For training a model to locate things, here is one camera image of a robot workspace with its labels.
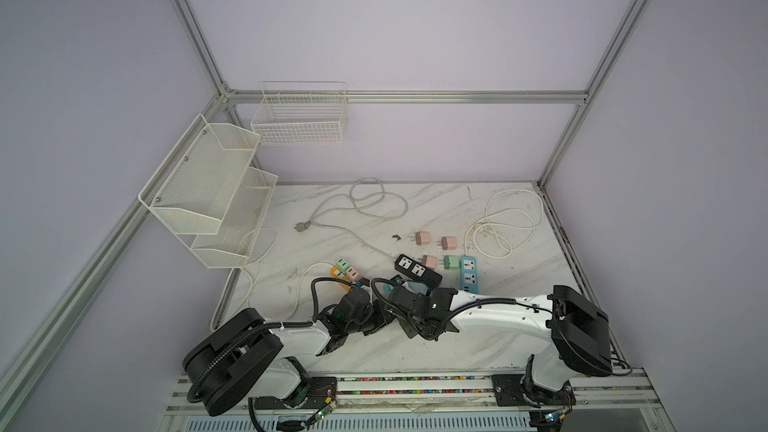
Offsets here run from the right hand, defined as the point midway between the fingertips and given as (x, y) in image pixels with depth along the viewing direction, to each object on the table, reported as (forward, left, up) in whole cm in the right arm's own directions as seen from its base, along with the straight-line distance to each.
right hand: (405, 318), depth 81 cm
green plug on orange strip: (+15, +19, +3) cm, 24 cm away
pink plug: (+20, -8, -3) cm, 22 cm away
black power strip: (+16, -4, -2) cm, 16 cm away
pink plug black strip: (+28, -15, -3) cm, 32 cm away
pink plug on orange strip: (+12, +15, +3) cm, 20 cm away
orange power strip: (+15, +22, -1) cm, 27 cm away
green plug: (+19, -15, -3) cm, 25 cm away
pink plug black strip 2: (+30, -7, -4) cm, 31 cm away
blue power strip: (+15, -20, -3) cm, 26 cm away
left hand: (+1, +2, -2) cm, 3 cm away
